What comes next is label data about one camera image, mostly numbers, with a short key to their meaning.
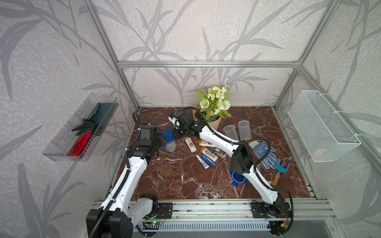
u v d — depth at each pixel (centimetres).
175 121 79
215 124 91
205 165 89
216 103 85
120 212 39
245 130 104
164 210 72
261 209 74
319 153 71
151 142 59
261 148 96
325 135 61
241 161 58
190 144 96
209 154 92
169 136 81
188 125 71
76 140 60
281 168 87
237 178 83
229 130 104
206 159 91
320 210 75
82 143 59
